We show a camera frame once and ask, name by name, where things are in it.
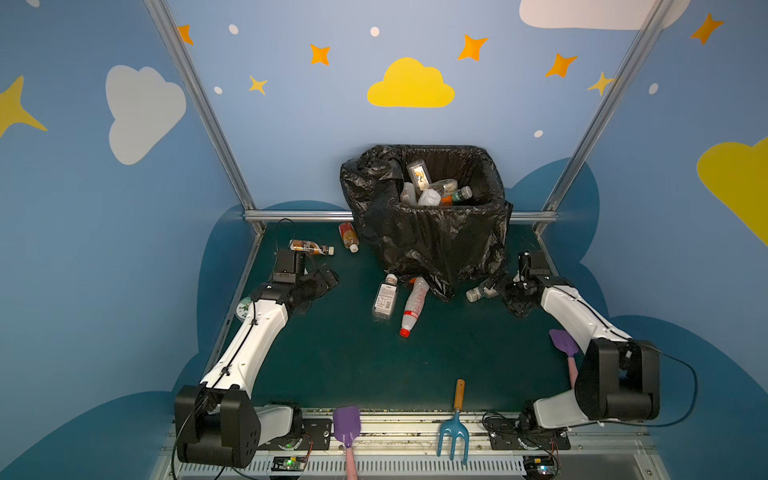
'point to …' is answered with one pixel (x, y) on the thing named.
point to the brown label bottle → (311, 246)
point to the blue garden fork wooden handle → (455, 426)
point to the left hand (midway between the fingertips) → (329, 282)
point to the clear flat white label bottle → (386, 298)
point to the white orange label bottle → (408, 195)
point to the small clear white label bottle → (419, 174)
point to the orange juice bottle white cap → (464, 193)
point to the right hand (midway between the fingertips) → (495, 288)
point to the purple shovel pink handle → (347, 425)
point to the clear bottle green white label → (481, 291)
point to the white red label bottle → (420, 288)
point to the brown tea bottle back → (349, 236)
